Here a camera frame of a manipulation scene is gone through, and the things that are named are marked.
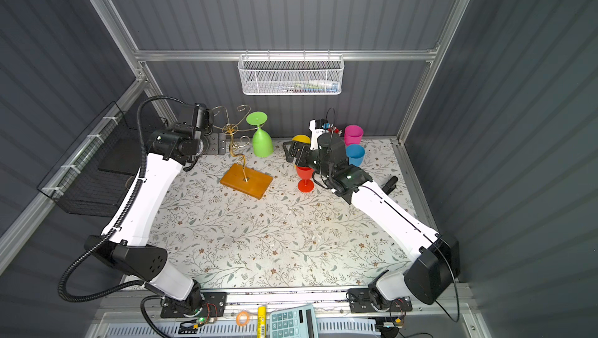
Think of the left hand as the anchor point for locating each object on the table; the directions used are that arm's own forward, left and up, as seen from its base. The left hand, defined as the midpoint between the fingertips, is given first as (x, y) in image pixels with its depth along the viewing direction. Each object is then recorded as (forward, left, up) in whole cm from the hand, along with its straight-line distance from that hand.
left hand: (204, 141), depth 74 cm
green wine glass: (+7, -17, -10) cm, 21 cm away
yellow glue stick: (-46, -17, -32) cm, 58 cm away
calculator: (-47, -27, -32) cm, 63 cm away
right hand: (-5, -29, 0) cm, 29 cm away
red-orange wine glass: (+3, -34, -32) cm, 46 cm away
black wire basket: (-8, +34, -6) cm, 35 cm away
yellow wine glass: (+17, -33, -17) cm, 40 cm away
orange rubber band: (-45, -9, -33) cm, 56 cm away
